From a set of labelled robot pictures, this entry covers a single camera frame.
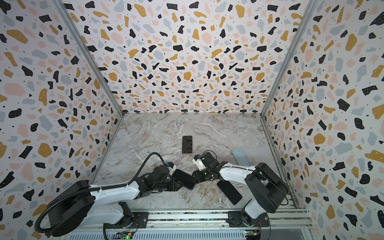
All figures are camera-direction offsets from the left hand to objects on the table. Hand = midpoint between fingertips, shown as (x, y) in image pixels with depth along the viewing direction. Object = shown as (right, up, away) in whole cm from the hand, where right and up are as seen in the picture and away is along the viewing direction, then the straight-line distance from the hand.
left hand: (182, 183), depth 82 cm
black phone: (+1, +19, +19) cm, 27 cm away
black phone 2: (+28, -6, +1) cm, 29 cm away
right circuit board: (+35, -21, -10) cm, 42 cm away
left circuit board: (-26, -20, -12) cm, 35 cm away
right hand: (+4, +3, +3) cm, 6 cm away
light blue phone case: (+36, +11, +16) cm, 41 cm away
